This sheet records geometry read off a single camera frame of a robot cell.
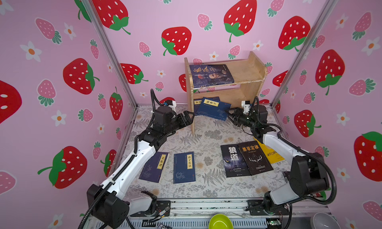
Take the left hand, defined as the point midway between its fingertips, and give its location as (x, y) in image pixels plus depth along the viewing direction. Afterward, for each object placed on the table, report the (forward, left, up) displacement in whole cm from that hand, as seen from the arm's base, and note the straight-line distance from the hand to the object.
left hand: (191, 116), depth 74 cm
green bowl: (-41, -15, -31) cm, 53 cm away
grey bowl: (-40, -64, -30) cm, 82 cm away
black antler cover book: (-9, -38, -29) cm, 49 cm away
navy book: (+18, -3, -8) cm, 20 cm away
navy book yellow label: (+12, -12, -7) cm, 18 cm away
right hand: (+5, -17, -4) cm, 18 cm away
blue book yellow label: (-15, +5, -31) cm, 34 cm away
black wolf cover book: (-12, -26, -29) cm, 41 cm away
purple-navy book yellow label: (-16, +24, -30) cm, 41 cm away
